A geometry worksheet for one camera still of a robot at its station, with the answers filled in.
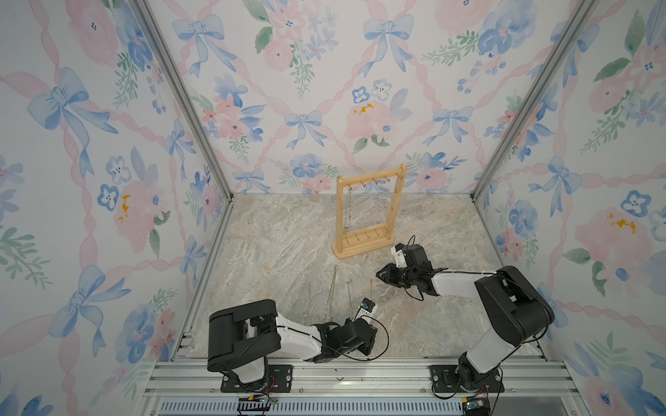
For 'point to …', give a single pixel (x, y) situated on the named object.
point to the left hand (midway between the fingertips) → (379, 331)
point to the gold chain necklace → (347, 282)
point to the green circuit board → (472, 402)
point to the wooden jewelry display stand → (372, 239)
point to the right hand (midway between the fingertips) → (379, 274)
